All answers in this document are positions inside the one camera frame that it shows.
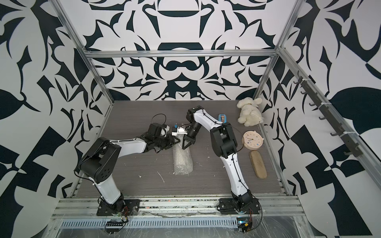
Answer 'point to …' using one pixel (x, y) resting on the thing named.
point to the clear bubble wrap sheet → (182, 160)
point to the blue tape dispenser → (222, 118)
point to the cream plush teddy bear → (250, 113)
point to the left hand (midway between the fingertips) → (178, 139)
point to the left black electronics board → (112, 226)
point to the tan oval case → (258, 166)
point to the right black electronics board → (243, 224)
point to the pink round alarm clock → (252, 140)
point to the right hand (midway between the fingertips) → (184, 145)
